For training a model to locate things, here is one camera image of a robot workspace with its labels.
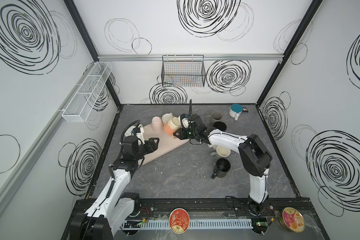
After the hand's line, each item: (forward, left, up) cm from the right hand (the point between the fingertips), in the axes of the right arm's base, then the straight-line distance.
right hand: (171, 134), depth 87 cm
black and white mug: (+9, -31, -4) cm, 33 cm away
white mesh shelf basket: (+10, +54, +11) cm, 56 cm away
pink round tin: (-40, -58, -10) cm, 71 cm away
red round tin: (-41, -6, -10) cm, 43 cm away
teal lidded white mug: (+26, -45, -7) cm, 52 cm away
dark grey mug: (+18, -29, -4) cm, 34 cm away
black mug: (-16, -29, -12) cm, 35 cm away
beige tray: (0, +4, -11) cm, 12 cm away
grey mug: (-8, -29, -5) cm, 31 cm away
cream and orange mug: (+4, -1, +4) cm, 6 cm away
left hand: (-6, +8, +3) cm, 10 cm away
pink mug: (+10, +11, -4) cm, 15 cm away
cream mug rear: (+16, +5, -5) cm, 18 cm away
